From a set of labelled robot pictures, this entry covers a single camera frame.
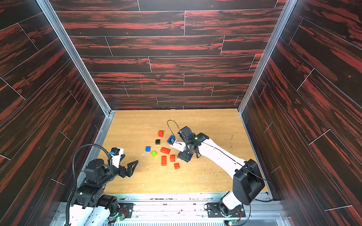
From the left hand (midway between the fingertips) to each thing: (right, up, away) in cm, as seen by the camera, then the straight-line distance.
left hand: (131, 158), depth 75 cm
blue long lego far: (+18, +8, +27) cm, 34 cm away
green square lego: (+8, -1, +19) cm, 21 cm away
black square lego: (+10, +6, +26) cm, 28 cm away
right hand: (+31, +3, +10) cm, 33 cm away
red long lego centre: (+16, +1, +21) cm, 26 cm away
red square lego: (+12, +12, +27) cm, 32 cm away
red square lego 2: (+21, -3, +16) cm, 27 cm away
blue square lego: (+4, +2, +22) cm, 22 cm away
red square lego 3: (+24, -8, +14) cm, 29 cm away
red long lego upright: (+16, -5, +16) cm, 23 cm away
